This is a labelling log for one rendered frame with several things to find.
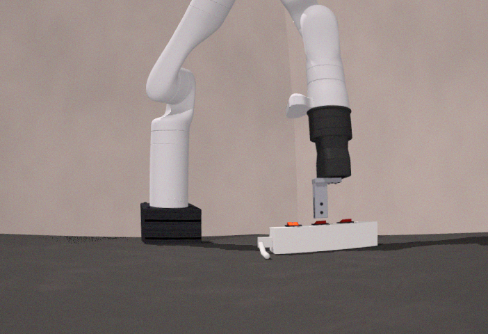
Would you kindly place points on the white power strip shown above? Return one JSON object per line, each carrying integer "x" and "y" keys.
{"x": 293, "y": 238}

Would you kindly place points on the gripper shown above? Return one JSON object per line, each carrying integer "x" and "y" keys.
{"x": 327, "y": 106}

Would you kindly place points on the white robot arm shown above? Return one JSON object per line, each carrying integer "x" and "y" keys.
{"x": 169, "y": 83}

